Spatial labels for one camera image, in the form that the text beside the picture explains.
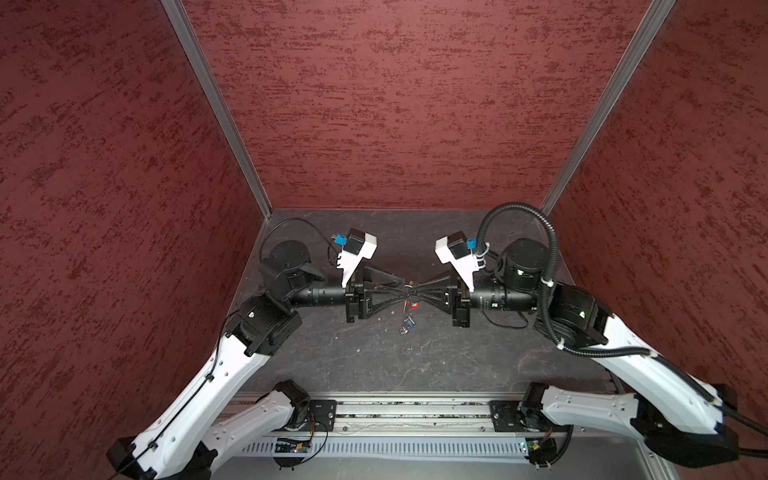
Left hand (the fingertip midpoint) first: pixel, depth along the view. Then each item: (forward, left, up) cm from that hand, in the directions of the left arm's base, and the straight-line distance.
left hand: (400, 297), depth 52 cm
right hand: (-1, -2, 0) cm, 2 cm away
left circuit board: (-19, +26, -42) cm, 54 cm away
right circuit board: (-20, -36, -43) cm, 59 cm away
